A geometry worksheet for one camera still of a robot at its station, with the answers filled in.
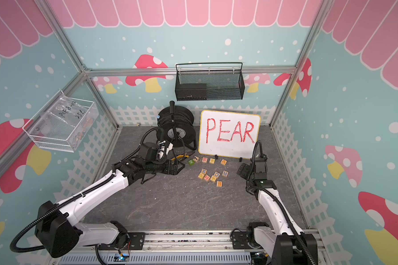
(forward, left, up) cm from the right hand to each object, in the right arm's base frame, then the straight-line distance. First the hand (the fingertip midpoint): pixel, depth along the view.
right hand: (246, 168), depth 87 cm
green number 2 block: (+10, +30, -9) cm, 33 cm away
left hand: (-3, +35, +8) cm, 36 cm away
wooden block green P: (+1, +24, -9) cm, 26 cm away
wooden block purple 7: (+13, +28, -9) cm, 32 cm away
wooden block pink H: (0, +21, -9) cm, 23 cm away
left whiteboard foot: (+14, +15, -9) cm, 22 cm away
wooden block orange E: (-4, +14, -10) cm, 17 cm away
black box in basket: (+35, +29, +24) cm, 51 cm away
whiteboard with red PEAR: (+21, +8, +4) cm, 23 cm away
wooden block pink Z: (+12, +22, -9) cm, 27 cm away
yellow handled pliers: (+14, +37, -8) cm, 41 cm away
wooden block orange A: (+10, +11, -9) cm, 17 cm away
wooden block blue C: (+2, +15, -9) cm, 18 cm away
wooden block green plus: (+10, +18, -8) cm, 22 cm away
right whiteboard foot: (+12, 0, -10) cm, 15 cm away
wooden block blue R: (+2, +10, -8) cm, 13 cm away
